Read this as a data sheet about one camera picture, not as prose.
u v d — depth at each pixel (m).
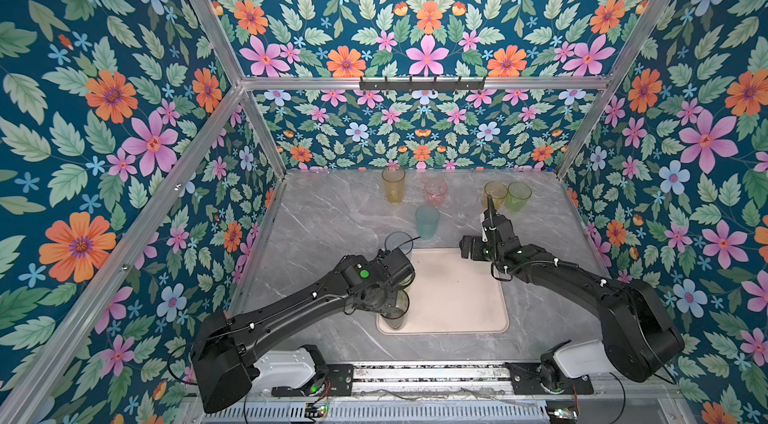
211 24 0.79
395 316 0.65
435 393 0.73
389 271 0.57
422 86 0.93
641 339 0.43
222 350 0.40
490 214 0.80
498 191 1.05
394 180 1.01
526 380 0.73
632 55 0.85
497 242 0.69
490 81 1.81
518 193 1.07
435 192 1.06
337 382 0.73
